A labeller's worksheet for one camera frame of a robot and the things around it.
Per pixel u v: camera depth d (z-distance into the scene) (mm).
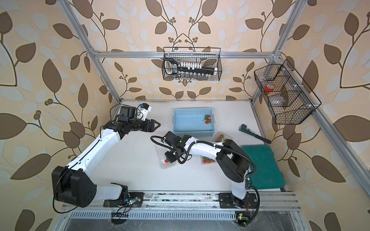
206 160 866
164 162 868
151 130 722
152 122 733
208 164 866
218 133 981
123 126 575
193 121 1083
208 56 912
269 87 812
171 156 753
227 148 483
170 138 673
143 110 732
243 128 1017
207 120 1071
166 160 860
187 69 824
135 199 736
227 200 735
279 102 735
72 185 402
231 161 466
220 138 963
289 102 746
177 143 654
